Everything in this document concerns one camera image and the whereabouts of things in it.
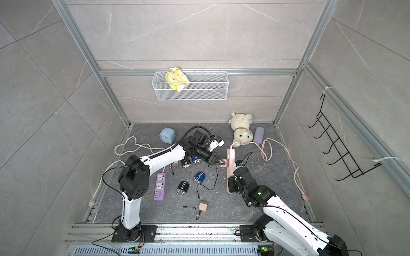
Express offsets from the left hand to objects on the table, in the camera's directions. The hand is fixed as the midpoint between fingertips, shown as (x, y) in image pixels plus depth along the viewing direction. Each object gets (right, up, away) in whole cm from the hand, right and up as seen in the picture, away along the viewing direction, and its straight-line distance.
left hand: (225, 162), depth 80 cm
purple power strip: (-35, -18, +3) cm, 39 cm away
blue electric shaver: (-16, -1, +15) cm, 22 cm away
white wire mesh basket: (-12, +46, +21) cm, 52 cm away
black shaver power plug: (-23, -15, +5) cm, 28 cm away
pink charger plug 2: (-11, -22, 0) cm, 25 cm away
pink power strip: (+3, -2, -1) cm, 3 cm away
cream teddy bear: (+14, +23, +29) cm, 40 cm away
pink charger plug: (0, -1, 0) cm, 1 cm away
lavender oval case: (+27, +14, +30) cm, 43 cm away
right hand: (+3, -9, +1) cm, 9 cm away
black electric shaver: (-22, -3, +15) cm, 27 cm away
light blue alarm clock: (-36, +14, +23) cm, 45 cm away
